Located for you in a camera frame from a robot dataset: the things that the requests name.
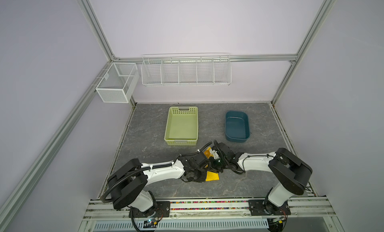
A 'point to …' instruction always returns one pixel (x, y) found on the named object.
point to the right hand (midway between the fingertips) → (203, 169)
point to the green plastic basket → (182, 126)
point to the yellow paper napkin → (210, 176)
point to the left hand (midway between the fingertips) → (203, 180)
